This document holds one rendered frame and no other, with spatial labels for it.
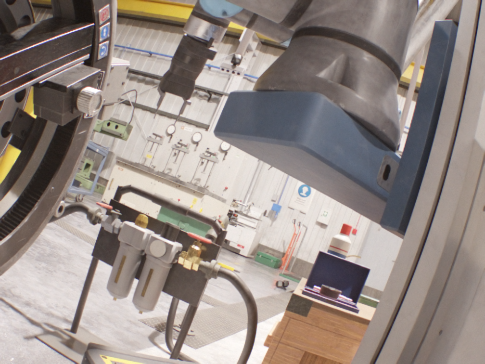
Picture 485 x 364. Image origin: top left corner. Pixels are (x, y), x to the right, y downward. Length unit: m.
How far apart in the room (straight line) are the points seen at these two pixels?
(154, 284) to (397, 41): 1.02
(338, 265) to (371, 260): 9.73
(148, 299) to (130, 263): 0.12
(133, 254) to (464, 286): 1.02
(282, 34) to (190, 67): 0.23
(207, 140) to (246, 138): 7.03
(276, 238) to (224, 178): 4.43
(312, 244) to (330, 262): 9.87
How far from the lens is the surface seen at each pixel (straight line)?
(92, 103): 0.77
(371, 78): 0.52
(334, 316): 1.15
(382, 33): 0.56
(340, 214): 11.25
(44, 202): 0.93
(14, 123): 0.96
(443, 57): 0.61
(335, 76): 0.51
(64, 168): 0.95
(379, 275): 11.07
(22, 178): 0.95
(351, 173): 0.50
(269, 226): 11.43
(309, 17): 0.57
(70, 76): 0.78
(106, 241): 1.50
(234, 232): 10.12
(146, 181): 7.15
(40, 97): 0.79
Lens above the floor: 0.58
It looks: 5 degrees up
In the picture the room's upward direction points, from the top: 22 degrees clockwise
